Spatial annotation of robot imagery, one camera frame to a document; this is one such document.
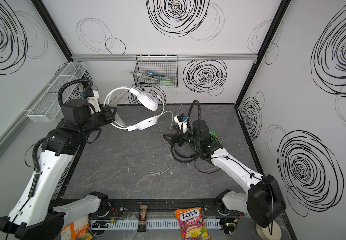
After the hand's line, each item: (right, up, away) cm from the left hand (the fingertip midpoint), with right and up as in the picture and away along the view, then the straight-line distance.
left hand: (117, 108), depth 64 cm
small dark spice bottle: (+10, -50, +5) cm, 51 cm away
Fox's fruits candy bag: (+33, -53, +2) cm, 62 cm away
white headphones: (-6, +2, +52) cm, 52 cm away
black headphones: (+32, -27, +30) cm, 52 cm away
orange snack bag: (-18, -54, +1) cm, 57 cm away
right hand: (+21, -11, +10) cm, 26 cm away
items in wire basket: (+17, +18, +22) cm, 33 cm away
